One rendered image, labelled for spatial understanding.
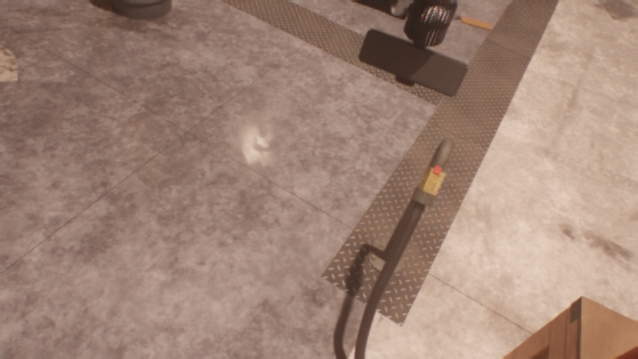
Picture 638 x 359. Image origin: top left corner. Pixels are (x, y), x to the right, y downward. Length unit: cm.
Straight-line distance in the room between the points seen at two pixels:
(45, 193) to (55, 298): 40
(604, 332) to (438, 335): 53
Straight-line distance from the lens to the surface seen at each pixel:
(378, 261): 160
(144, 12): 256
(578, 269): 200
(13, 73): 230
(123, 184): 174
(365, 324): 123
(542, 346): 132
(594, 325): 121
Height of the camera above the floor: 130
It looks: 47 degrees down
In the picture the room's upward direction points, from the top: 15 degrees clockwise
